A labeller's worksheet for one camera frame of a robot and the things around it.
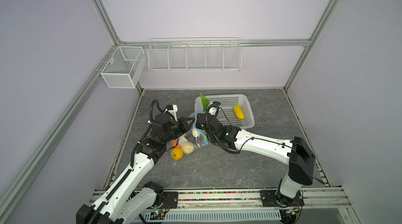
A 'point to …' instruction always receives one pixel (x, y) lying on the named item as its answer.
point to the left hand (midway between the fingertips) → (195, 121)
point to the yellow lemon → (177, 153)
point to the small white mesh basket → (124, 67)
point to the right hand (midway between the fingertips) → (199, 117)
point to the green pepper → (204, 101)
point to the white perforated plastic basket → (226, 110)
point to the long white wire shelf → (194, 54)
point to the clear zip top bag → (193, 138)
